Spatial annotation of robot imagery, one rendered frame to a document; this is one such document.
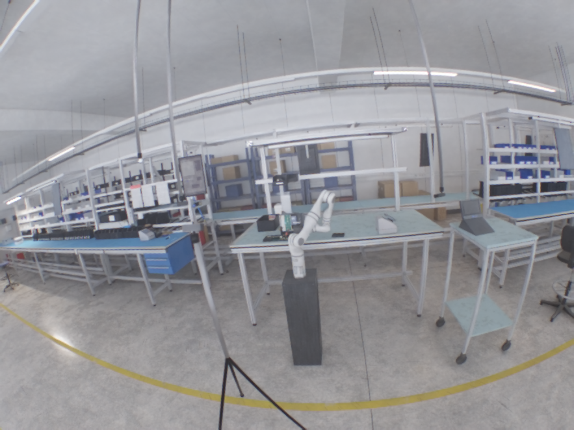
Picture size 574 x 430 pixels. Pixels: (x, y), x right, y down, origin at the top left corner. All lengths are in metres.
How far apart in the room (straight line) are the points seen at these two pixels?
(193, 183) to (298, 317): 2.08
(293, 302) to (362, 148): 5.09
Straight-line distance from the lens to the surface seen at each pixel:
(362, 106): 6.59
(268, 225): 2.66
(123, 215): 4.64
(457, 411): 2.11
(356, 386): 2.15
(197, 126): 7.35
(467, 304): 2.62
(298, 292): 1.86
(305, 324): 2.02
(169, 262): 3.21
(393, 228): 2.27
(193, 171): 3.19
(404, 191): 5.68
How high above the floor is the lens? 1.69
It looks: 12 degrees down
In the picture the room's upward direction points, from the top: 7 degrees counter-clockwise
